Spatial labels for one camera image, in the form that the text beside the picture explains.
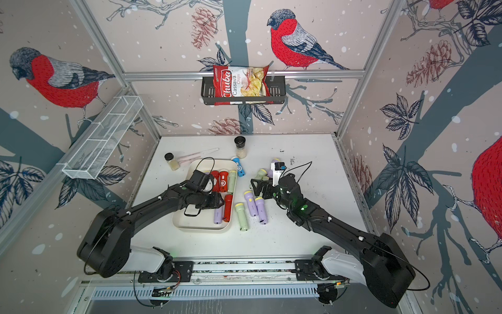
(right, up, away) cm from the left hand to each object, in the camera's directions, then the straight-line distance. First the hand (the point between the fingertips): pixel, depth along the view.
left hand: (223, 199), depth 87 cm
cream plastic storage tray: (-10, -9, -1) cm, 14 cm away
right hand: (+16, +10, -7) cm, 20 cm away
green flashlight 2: (+17, +10, +13) cm, 24 cm away
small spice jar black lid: (-29, +16, +14) cm, 36 cm away
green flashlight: (+3, +7, +10) cm, 13 cm away
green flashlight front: (+9, -8, -1) cm, 12 cm away
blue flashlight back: (+7, +10, +14) cm, 19 cm away
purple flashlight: (+11, 0, +4) cm, 12 cm away
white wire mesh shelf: (-48, +19, -15) cm, 54 cm away
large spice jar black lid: (+6, +21, +22) cm, 31 cm away
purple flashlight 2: (+17, -5, -1) cm, 18 cm away
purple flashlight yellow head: (+26, +17, +20) cm, 36 cm away
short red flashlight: (-2, +7, +10) cm, 12 cm away
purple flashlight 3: (-2, -7, -1) cm, 7 cm away
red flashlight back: (+2, -2, +1) cm, 3 cm away
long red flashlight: (-6, +10, +14) cm, 18 cm away
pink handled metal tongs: (-25, +17, +22) cm, 38 cm away
